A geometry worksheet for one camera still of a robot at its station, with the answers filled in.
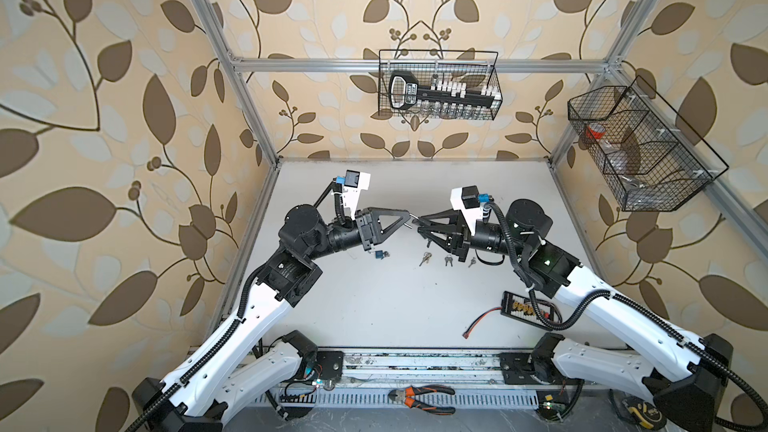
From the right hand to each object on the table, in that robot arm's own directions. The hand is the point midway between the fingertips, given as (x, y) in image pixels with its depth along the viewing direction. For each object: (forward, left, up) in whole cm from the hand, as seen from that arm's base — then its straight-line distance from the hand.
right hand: (423, 225), depth 59 cm
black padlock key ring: (+11, -4, -35) cm, 37 cm away
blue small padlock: (+12, +11, -36) cm, 39 cm away
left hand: (-2, +3, +5) cm, 6 cm away
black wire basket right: (+18, -58, -1) cm, 61 cm away
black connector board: (-6, -29, -35) cm, 46 cm away
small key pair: (+10, -11, -36) cm, 39 cm away
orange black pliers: (-25, +4, -35) cm, 44 cm away
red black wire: (-9, -17, -37) cm, 41 cm away
